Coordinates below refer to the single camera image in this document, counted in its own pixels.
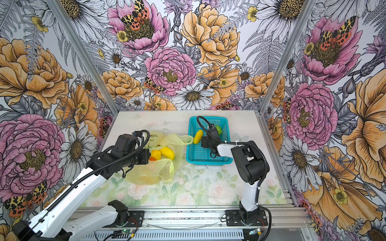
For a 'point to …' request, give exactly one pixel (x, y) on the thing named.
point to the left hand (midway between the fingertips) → (148, 159)
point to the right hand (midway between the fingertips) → (207, 142)
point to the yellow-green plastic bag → (161, 171)
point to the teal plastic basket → (196, 154)
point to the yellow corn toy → (198, 136)
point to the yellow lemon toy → (168, 152)
